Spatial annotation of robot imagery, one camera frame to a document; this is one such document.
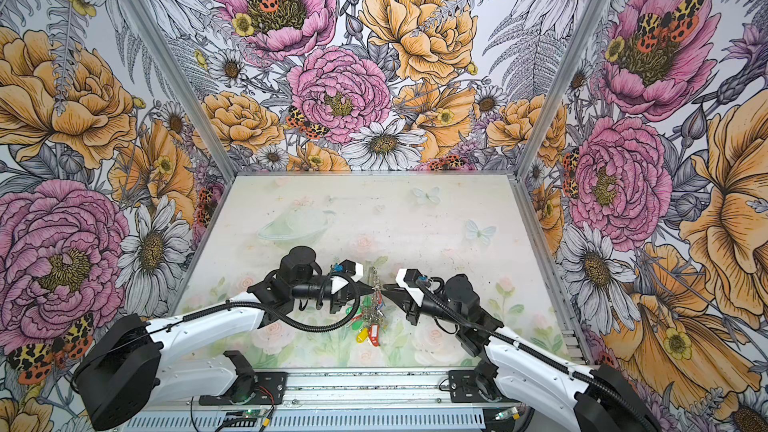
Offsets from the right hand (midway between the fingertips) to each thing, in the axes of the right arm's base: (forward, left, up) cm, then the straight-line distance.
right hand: (386, 296), depth 74 cm
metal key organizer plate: (+1, +3, -11) cm, 12 cm away
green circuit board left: (-21, +31, -14) cm, 41 cm away
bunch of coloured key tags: (-4, +6, -13) cm, 15 cm away
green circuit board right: (-23, -29, -16) cm, 40 cm away
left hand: (+1, +4, -1) cm, 5 cm away
